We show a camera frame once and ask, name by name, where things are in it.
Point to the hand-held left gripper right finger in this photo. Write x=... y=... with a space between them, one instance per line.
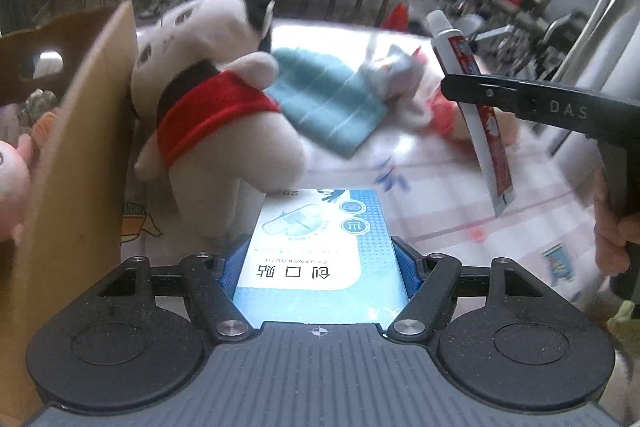
x=407 y=267

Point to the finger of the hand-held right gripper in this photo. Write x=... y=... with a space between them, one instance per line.
x=490 y=94

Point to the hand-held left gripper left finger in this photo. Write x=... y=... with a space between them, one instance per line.
x=232 y=267

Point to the red white toothpaste tube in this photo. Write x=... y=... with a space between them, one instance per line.
x=492 y=147

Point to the light blue bandage box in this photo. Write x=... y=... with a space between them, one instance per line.
x=320 y=252

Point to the small grey plush toy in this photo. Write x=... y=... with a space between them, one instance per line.
x=400 y=77

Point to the large plush doll red shirt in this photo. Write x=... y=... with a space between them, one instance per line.
x=210 y=107

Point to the light blue striped towel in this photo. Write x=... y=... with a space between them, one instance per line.
x=325 y=102

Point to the brown cardboard box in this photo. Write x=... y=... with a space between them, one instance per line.
x=70 y=182

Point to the pink plush toy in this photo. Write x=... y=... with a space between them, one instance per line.
x=12 y=187

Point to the orange striped socks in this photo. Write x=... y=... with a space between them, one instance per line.
x=45 y=124

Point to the green scrunchie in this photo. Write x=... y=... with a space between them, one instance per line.
x=37 y=104

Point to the person's right hand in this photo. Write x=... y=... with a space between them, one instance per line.
x=607 y=232

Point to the wheelchair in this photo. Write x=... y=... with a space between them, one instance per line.
x=525 y=32

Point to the small red item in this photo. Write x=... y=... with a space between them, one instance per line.
x=402 y=16

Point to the green fluffy garment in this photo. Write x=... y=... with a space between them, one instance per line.
x=622 y=324

